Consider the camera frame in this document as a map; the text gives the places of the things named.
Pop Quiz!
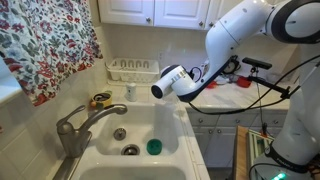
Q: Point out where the round black rimmed clock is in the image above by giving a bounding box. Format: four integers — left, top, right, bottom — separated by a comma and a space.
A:
222, 55, 240, 75

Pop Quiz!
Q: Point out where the brushed metal sink faucet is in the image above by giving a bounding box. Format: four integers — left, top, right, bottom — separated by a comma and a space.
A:
52, 103, 129, 180

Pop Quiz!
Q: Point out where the green smiley face sponge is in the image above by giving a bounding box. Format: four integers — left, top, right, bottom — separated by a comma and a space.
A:
146, 138, 163, 156

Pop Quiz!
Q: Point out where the metal sink drain stopper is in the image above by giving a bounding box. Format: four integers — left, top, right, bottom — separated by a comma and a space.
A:
113, 127, 127, 141

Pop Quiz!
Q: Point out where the yellow sponge holder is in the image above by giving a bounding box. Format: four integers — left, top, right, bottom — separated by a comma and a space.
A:
89, 90, 114, 111

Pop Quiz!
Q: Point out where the white double basin sink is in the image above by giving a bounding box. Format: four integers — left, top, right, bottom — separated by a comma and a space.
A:
68, 99, 204, 180

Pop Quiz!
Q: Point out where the black stereo camera bar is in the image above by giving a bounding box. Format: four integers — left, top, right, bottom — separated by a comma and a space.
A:
242, 57, 273, 70

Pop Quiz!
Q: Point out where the white upper cabinet door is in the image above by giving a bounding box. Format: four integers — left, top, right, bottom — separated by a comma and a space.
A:
204, 0, 234, 31
97, 0, 156, 27
153, 0, 212, 30

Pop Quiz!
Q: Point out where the crumpled clear plastic bag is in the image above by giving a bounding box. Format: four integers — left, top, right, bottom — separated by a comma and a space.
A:
214, 74, 240, 86

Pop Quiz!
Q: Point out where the white drawer base cabinet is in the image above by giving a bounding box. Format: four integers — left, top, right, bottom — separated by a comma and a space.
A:
186, 109, 291, 169

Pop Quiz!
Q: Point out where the wooden board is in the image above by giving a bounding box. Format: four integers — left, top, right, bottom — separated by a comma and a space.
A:
233, 128, 251, 180

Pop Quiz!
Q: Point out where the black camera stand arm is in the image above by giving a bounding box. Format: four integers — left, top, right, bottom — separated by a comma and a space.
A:
248, 66, 301, 99

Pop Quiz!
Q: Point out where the wide floral window curtain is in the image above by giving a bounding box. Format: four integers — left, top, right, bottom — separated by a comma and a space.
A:
0, 0, 104, 107

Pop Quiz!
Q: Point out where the metal sink drain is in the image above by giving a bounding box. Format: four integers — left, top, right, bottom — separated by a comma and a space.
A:
120, 143, 141, 156

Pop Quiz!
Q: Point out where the grey robot mounting stand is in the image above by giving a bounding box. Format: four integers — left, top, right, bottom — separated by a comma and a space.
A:
248, 129, 276, 168

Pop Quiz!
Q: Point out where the white plastic dish rack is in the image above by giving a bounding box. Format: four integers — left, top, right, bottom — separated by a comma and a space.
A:
105, 57, 161, 84

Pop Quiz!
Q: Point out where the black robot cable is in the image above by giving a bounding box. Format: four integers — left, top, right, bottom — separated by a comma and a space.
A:
187, 53, 320, 117

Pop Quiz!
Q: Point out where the red plastic item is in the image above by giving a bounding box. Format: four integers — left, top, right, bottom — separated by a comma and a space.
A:
236, 75, 253, 89
205, 80, 218, 90

